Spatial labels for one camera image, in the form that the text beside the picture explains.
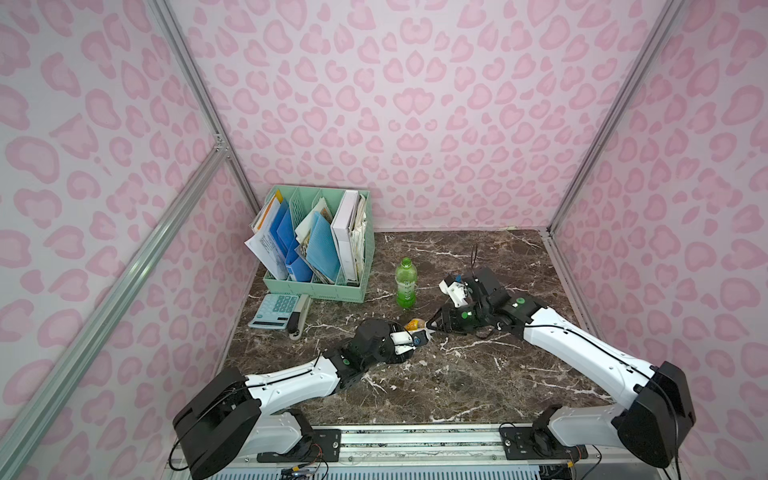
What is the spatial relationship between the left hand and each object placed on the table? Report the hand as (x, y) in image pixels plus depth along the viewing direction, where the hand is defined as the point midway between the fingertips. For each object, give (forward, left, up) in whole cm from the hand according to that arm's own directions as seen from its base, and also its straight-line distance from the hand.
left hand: (411, 324), depth 81 cm
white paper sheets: (+21, +43, +9) cm, 49 cm away
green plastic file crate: (+16, +37, -6) cm, 41 cm away
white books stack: (+24, +17, +14) cm, 33 cm away
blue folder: (+18, +34, +3) cm, 38 cm away
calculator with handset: (+10, +41, -10) cm, 43 cm away
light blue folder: (+22, +26, +6) cm, 35 cm away
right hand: (-3, -4, +5) cm, 7 cm away
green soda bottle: (+15, +1, +1) cm, 15 cm away
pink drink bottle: (-2, 0, +4) cm, 4 cm away
